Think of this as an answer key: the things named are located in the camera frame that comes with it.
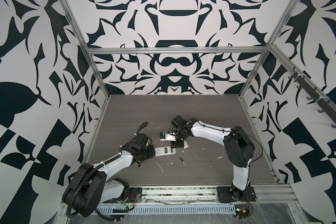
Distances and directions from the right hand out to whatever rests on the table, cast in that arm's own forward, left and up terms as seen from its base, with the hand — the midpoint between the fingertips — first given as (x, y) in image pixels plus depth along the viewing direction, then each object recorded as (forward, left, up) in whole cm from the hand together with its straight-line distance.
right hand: (172, 142), depth 89 cm
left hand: (-5, +10, -1) cm, 11 cm away
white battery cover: (-1, -9, -4) cm, 10 cm away
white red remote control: (-4, +6, -3) cm, 8 cm away
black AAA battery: (-9, -6, -5) cm, 12 cm away
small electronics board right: (-36, -34, -7) cm, 50 cm away
